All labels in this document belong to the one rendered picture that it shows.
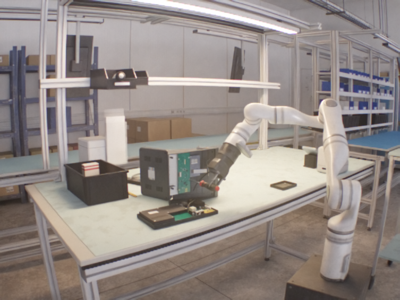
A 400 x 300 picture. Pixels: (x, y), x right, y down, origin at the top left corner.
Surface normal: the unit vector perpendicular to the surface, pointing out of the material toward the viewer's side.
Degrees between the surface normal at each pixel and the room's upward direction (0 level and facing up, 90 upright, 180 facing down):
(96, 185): 90
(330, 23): 90
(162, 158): 90
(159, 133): 90
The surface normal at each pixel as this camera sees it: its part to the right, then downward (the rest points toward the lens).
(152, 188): -0.53, 0.15
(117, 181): 0.64, 0.13
